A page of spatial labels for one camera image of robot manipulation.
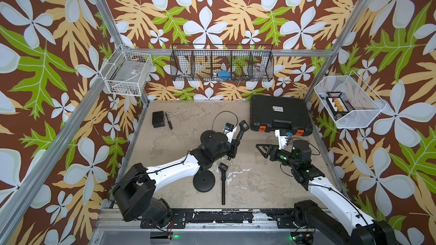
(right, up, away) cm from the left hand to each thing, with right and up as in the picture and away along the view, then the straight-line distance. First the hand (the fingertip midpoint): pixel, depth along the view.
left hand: (240, 140), depth 80 cm
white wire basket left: (-58, +34, +6) cm, 67 cm away
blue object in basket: (-6, +35, +16) cm, 39 cm away
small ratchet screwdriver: (-42, +9, +28) cm, 51 cm away
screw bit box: (+48, +17, +2) cm, 51 cm away
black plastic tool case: (+22, +14, +25) cm, 36 cm away
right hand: (+9, -3, -1) cm, 9 cm away
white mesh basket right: (+55, +19, +2) cm, 58 cm away
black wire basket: (-8, +44, +20) cm, 48 cm away
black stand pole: (-8, -16, +7) cm, 19 cm away
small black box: (-49, +10, +27) cm, 57 cm away
